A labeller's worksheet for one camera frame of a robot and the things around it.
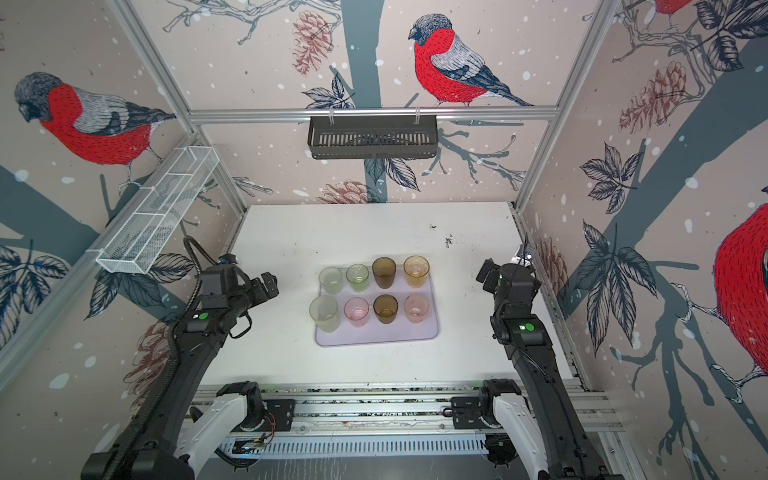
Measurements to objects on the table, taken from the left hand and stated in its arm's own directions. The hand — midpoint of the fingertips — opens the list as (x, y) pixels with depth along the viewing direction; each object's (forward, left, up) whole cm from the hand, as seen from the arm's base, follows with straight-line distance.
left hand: (258, 282), depth 80 cm
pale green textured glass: (+9, -17, -13) cm, 23 cm away
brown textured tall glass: (+11, -34, -11) cm, 37 cm away
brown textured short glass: (-1, -35, -15) cm, 37 cm away
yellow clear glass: (+12, -45, -12) cm, 48 cm away
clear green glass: (+11, -25, -14) cm, 31 cm away
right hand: (0, -66, +6) cm, 66 cm away
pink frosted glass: (-1, -44, -15) cm, 47 cm away
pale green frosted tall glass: (-3, -16, -12) cm, 20 cm away
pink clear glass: (-1, -26, -14) cm, 29 cm away
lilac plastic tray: (-4, -32, -12) cm, 34 cm away
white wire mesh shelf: (+7, +26, +14) cm, 30 cm away
